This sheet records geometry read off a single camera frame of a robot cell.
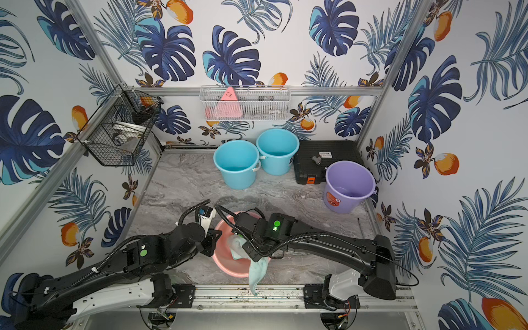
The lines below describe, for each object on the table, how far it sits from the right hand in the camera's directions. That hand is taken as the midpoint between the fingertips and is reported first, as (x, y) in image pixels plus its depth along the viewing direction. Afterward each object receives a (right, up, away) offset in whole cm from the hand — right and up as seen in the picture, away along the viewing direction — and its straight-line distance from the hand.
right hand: (253, 245), depth 71 cm
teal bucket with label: (+10, +38, +39) cm, 56 cm away
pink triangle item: (-12, +54, +20) cm, 59 cm away
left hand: (-10, +3, +2) cm, 10 cm away
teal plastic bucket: (-11, +32, +38) cm, 51 cm away
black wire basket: (-53, +42, +9) cm, 68 cm away
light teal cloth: (+1, -7, -3) cm, 8 cm away
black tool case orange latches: (+24, +26, +31) cm, 47 cm away
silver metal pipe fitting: (+31, +32, +36) cm, 57 cm away
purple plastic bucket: (+39, +20, +16) cm, 46 cm away
